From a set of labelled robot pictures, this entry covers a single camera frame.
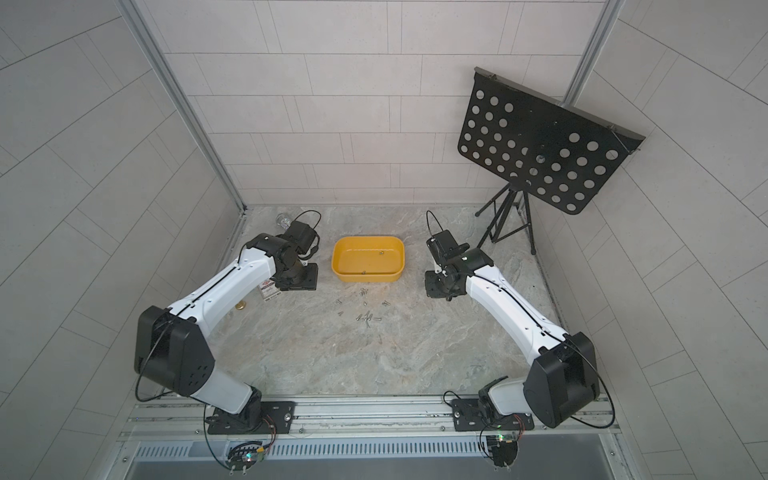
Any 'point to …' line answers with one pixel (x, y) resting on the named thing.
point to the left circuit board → (243, 456)
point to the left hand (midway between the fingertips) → (316, 281)
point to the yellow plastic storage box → (368, 258)
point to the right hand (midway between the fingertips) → (433, 288)
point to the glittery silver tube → (283, 221)
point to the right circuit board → (506, 451)
